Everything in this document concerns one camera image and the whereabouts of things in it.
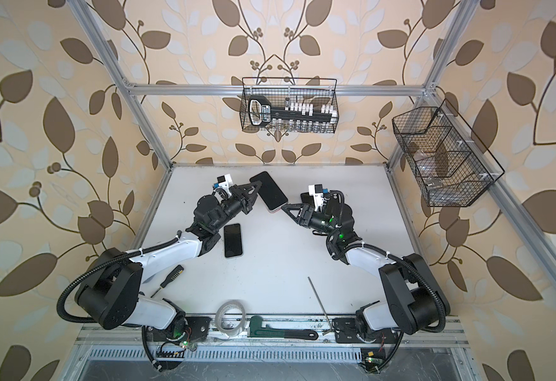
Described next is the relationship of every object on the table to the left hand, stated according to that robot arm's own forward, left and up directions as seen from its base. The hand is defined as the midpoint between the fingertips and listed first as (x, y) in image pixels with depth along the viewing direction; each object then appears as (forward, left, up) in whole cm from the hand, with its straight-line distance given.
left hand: (264, 183), depth 73 cm
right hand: (-5, -6, -8) cm, 11 cm away
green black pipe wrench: (-35, +1, -30) cm, 46 cm away
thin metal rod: (-28, -20, -31) cm, 46 cm away
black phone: (+16, -15, -29) cm, 36 cm away
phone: (-1, -1, -4) cm, 4 cm away
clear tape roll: (-32, +14, -28) cm, 44 cm away
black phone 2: (-8, +13, -25) cm, 30 cm away
